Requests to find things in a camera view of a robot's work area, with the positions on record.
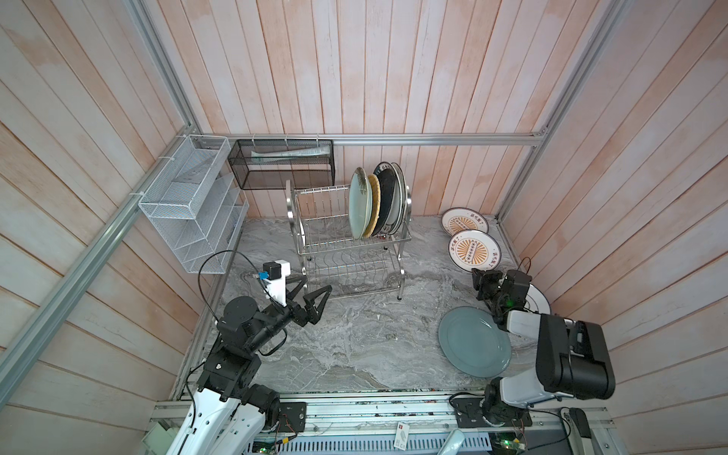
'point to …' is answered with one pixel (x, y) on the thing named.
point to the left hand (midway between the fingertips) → (319, 289)
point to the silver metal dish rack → (334, 257)
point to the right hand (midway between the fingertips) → (471, 264)
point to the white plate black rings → (536, 301)
